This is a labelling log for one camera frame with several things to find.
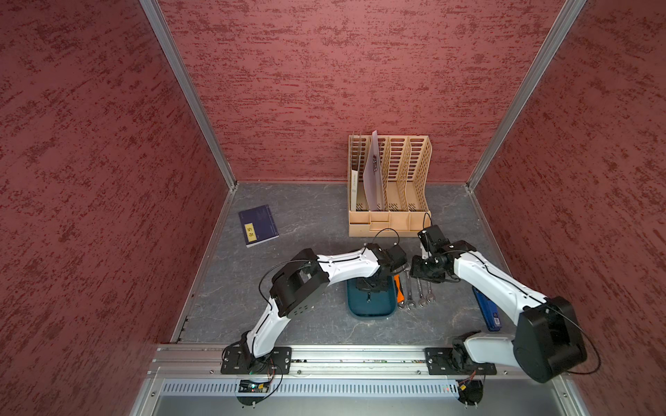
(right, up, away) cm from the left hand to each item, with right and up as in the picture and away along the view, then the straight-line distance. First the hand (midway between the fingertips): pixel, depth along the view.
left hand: (370, 291), depth 87 cm
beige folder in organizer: (-6, +39, -2) cm, 40 cm away
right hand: (+15, +5, -2) cm, 16 cm away
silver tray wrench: (+21, -2, 0) cm, 21 cm away
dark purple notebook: (-45, +22, +19) cm, 54 cm away
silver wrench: (+13, -3, -2) cm, 14 cm away
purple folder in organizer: (+3, +41, +13) cm, 43 cm away
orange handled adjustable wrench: (+10, 0, -1) cm, 10 cm away
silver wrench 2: (+17, -3, -2) cm, 18 cm away
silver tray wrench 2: (-1, -2, -2) cm, 3 cm away
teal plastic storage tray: (+4, -4, -3) cm, 6 cm away
